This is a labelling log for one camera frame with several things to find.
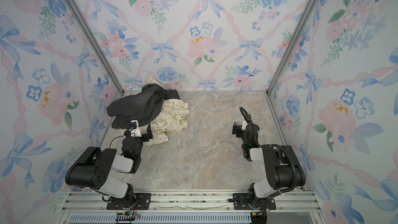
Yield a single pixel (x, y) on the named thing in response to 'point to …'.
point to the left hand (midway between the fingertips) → (142, 123)
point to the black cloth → (144, 107)
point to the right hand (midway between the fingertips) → (243, 121)
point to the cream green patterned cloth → (152, 80)
